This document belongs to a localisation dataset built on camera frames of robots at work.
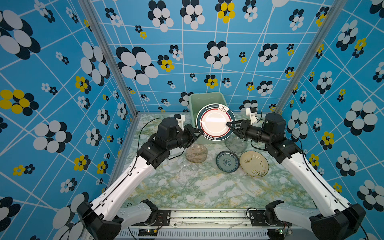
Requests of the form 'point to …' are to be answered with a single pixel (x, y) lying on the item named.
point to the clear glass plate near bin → (236, 144)
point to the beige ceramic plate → (254, 164)
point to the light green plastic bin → (197, 101)
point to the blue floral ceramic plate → (227, 161)
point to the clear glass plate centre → (186, 176)
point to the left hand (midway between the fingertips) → (205, 130)
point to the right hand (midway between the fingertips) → (228, 125)
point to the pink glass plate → (196, 153)
